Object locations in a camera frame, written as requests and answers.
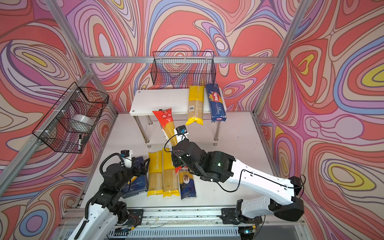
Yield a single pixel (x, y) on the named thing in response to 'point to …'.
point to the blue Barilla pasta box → (137, 184)
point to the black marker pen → (80, 142)
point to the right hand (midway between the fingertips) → (176, 150)
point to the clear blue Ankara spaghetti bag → (187, 187)
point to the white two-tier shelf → (146, 101)
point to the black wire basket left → (69, 123)
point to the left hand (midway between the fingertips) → (143, 158)
